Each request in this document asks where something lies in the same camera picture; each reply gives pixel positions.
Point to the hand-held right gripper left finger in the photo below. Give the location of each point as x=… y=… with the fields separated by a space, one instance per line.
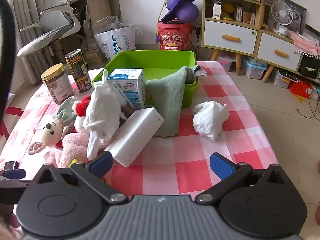
x=101 y=165

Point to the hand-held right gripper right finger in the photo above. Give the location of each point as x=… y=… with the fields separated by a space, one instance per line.
x=221 y=166

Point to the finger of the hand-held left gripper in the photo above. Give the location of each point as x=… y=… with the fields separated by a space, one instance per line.
x=13 y=174

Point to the pink fluffy plush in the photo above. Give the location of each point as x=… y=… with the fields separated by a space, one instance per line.
x=75 y=147

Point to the white cloth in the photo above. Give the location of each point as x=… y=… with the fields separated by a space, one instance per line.
x=211 y=120

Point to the mouse plush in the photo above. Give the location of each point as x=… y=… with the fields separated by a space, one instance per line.
x=51 y=131

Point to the plush with red santa hat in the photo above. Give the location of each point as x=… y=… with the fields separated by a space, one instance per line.
x=81 y=108

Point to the green plastic box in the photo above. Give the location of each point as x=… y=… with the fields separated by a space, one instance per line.
x=155 y=62

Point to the person's left hand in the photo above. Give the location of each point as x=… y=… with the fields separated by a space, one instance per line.
x=8 y=223

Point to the pink checkered tablecloth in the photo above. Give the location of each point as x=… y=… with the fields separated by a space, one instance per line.
x=190 y=152

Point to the white rectangular block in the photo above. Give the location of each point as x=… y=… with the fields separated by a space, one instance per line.
x=135 y=137

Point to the white plastic bag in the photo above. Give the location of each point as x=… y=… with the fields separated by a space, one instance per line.
x=100 y=115

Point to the green towel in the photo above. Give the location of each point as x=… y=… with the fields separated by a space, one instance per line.
x=167 y=105

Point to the blue and white milk carton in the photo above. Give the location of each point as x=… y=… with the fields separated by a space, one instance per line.
x=130 y=87

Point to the clear jar with gold lid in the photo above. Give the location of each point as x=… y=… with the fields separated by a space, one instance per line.
x=58 y=87

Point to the tall black drink can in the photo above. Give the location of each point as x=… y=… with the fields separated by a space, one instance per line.
x=78 y=71

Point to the clear bin with blue lid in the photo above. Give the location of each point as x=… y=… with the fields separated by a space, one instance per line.
x=256 y=68

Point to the clear bin with pink contents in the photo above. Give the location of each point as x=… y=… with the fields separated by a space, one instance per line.
x=226 y=61

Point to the clear storage bin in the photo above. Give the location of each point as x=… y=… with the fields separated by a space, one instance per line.
x=283 y=80

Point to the red box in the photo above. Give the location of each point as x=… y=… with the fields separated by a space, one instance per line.
x=300 y=88

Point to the white shopping bag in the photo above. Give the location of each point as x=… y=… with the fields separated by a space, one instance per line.
x=117 y=42

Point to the tall wooden shelf cabinet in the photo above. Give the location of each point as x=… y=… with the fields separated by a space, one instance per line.
x=230 y=38

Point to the low wooden drawer cabinet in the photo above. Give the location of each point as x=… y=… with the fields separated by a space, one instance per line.
x=280 y=52

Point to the black box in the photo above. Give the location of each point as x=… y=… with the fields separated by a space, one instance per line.
x=310 y=66

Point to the red bucket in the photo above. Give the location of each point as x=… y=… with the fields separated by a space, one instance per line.
x=175 y=37

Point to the black power adapter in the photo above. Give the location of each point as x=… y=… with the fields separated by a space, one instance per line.
x=198 y=30

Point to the clear plastic bag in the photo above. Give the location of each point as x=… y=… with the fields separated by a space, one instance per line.
x=107 y=22

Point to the pink cloth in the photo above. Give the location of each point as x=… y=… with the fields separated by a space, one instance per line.
x=307 y=41

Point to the white office chair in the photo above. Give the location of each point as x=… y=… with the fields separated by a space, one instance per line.
x=50 y=22

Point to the tall white packet box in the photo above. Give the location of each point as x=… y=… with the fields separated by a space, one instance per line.
x=217 y=10

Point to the purple bouncing ball toy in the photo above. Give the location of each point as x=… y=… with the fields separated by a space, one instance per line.
x=186 y=12

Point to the cardboard box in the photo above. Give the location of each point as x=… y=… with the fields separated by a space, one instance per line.
x=98 y=7

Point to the small white desk fan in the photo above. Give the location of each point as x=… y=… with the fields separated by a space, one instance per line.
x=281 y=13

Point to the beige curtain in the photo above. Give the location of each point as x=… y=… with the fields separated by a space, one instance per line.
x=22 y=10

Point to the large picture frame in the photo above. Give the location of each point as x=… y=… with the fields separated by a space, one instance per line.
x=298 y=15

